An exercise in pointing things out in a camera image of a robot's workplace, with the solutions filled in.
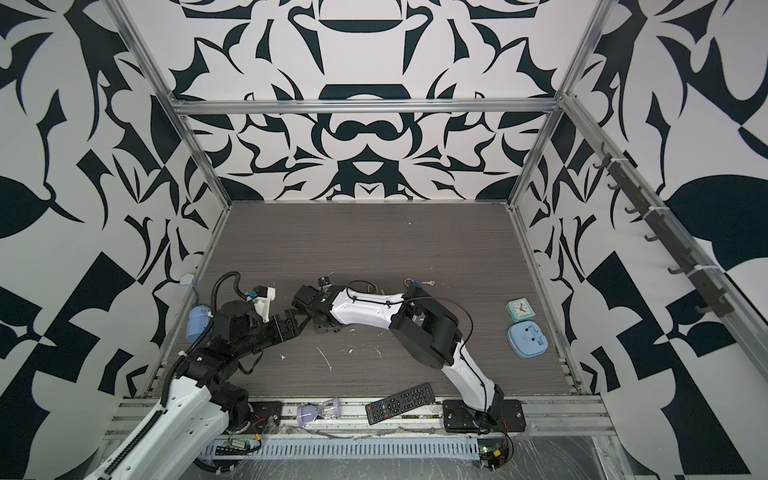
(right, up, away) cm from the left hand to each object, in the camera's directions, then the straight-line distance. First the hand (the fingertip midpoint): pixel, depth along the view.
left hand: (302, 314), depth 78 cm
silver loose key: (+37, +5, +20) cm, 42 cm away
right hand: (+5, -5, +11) cm, 13 cm away
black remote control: (+25, -21, -3) cm, 33 cm away
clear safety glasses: (+8, -23, -3) cm, 24 cm away
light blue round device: (+60, -8, +5) cm, 61 cm away
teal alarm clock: (+62, -2, +13) cm, 64 cm away
